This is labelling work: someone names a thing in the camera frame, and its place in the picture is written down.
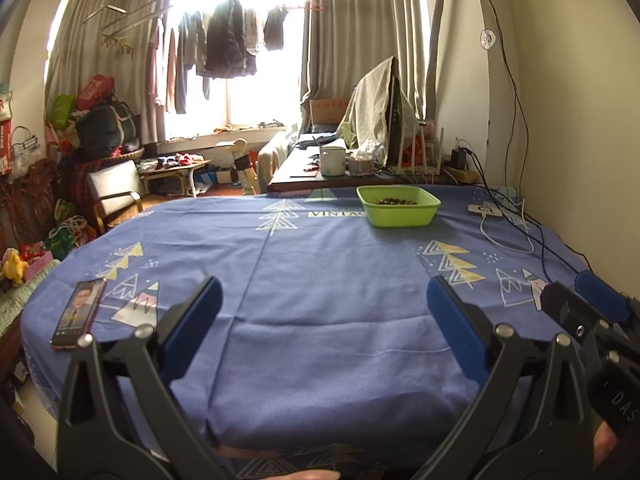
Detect black wall cable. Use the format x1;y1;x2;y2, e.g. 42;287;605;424
477;0;531;201

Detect green plastic basin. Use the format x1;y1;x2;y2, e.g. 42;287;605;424
356;185;442;228

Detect dark duffel bag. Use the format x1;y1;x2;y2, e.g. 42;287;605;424
75;101;138;161

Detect wooden desk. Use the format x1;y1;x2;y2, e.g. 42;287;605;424
267;147;483;193

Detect green bag with white handles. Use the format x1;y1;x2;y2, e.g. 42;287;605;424
45;215;98;261

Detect grey curtain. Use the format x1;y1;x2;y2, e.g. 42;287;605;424
300;0;436;126
45;0;171;146

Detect small dark hanging garment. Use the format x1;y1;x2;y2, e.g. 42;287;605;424
262;6;291;52

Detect dark hanging jacket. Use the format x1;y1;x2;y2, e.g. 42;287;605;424
205;0;261;80

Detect pale pink hanging shirt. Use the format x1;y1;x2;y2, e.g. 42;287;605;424
147;17;178;111

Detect blue printed tablecloth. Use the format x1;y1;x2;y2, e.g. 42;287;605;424
20;185;601;480

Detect yellow plush toy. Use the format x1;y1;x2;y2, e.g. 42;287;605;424
0;249;30;286

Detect printed red white packet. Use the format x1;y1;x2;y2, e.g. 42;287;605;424
0;82;15;176

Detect carved wooden cabinet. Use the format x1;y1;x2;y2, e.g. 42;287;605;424
0;160;61;256

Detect white chair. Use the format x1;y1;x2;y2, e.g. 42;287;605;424
87;160;146;231

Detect red bag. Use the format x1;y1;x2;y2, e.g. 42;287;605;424
75;74;117;111

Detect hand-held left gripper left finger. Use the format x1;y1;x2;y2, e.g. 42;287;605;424
56;276;224;480

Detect smartphone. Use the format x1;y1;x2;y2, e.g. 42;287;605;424
50;278;108;350

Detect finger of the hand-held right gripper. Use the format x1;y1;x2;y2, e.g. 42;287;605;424
540;282;608;348
574;270;640;331

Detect cardboard box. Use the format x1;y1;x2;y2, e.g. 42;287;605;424
310;98;351;125

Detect person's right hand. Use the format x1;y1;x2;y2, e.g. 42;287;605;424
592;420;621;463

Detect red packets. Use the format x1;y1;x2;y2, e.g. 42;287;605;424
402;135;426;166

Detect duck toy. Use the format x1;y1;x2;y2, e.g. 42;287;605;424
227;139;261;196

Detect plastic-wrapped box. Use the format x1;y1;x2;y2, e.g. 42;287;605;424
347;152;376;176

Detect pink gift box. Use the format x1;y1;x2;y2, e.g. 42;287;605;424
20;242;53;281

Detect white charger pad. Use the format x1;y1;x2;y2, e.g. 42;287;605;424
467;202;506;218

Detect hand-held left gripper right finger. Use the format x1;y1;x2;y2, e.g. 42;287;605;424
426;275;596;480

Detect white charging cable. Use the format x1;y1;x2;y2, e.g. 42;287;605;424
480;215;535;255

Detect white printed bag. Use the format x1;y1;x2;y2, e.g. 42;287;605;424
10;127;46;176

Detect white fabric-covered seat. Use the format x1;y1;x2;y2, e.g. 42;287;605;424
257;130;301;191

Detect grey hanging shirt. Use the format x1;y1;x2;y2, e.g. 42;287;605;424
175;10;208;113

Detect white wire rack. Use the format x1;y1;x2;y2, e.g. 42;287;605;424
397;120;448;181

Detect white enamel mug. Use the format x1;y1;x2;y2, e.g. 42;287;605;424
319;146;347;177

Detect small wooden table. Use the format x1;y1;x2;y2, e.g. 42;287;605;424
137;157;213;198

